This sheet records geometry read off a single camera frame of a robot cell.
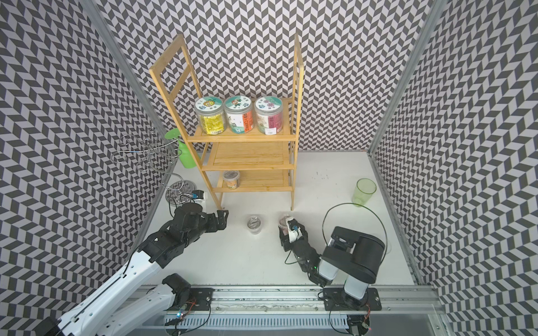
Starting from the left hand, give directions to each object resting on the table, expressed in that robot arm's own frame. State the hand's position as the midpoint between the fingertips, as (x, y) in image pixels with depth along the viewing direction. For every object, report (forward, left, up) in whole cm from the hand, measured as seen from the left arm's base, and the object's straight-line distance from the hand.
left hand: (216, 215), depth 77 cm
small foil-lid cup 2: (0, -13, -9) cm, 16 cm away
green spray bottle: (+22, +15, +9) cm, 28 cm away
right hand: (+1, -26, -12) cm, 29 cm away
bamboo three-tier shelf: (+13, -19, +15) cm, 28 cm away
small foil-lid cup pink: (0, -25, -7) cm, 26 cm away
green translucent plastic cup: (+15, -61, -4) cm, 63 cm away
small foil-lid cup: (+11, -6, +8) cm, 15 cm away
